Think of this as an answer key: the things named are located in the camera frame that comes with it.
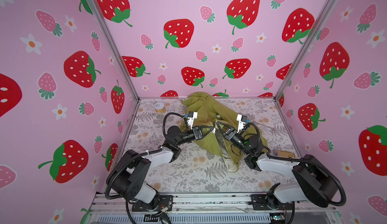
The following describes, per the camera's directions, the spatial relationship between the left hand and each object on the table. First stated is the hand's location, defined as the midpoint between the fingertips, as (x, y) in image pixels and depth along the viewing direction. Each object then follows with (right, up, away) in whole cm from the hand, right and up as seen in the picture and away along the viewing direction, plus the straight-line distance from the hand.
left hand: (213, 131), depth 71 cm
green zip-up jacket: (-5, +10, +36) cm, 38 cm away
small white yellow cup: (-36, +12, +39) cm, 55 cm away
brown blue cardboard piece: (+44, -16, +16) cm, 49 cm away
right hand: (+2, +3, 0) cm, 4 cm away
